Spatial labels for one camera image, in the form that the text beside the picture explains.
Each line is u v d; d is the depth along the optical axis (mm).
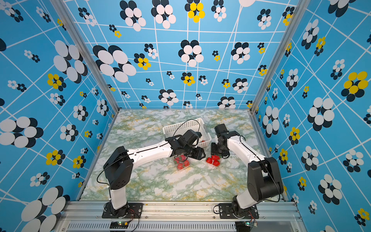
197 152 739
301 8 682
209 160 889
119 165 519
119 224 722
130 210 724
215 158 872
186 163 879
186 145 666
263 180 436
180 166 864
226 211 731
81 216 732
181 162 887
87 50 849
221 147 737
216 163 884
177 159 912
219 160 893
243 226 695
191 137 666
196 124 1081
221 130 717
